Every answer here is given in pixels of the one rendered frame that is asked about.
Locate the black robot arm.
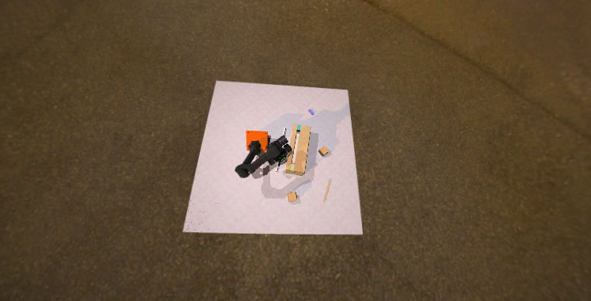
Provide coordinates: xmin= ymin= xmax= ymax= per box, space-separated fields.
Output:
xmin=234 ymin=135 xmax=288 ymax=178

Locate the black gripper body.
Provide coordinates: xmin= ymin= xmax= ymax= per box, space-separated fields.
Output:
xmin=268 ymin=143 xmax=292 ymax=166

